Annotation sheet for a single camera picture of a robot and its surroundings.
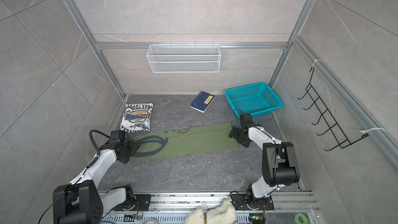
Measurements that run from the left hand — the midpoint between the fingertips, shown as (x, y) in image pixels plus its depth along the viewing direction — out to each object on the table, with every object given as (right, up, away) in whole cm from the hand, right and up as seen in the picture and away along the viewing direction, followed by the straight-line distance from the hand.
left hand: (134, 145), depth 88 cm
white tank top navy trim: (-5, +16, +14) cm, 21 cm away
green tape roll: (+83, -29, -18) cm, 90 cm away
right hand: (+60, +4, +7) cm, 60 cm away
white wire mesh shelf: (+27, +55, +13) cm, 63 cm away
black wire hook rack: (+95, +12, -24) cm, 99 cm away
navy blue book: (+39, +27, +27) cm, 54 cm away
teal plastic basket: (+81, +28, +30) cm, 91 cm away
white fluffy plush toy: (+49, -21, -27) cm, 59 cm away
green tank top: (+33, +1, +8) cm, 34 cm away
